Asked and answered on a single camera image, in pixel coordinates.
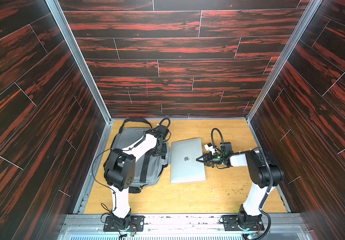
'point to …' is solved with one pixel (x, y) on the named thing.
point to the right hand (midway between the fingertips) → (198, 159)
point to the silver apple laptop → (184, 167)
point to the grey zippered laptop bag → (149, 168)
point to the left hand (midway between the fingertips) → (162, 154)
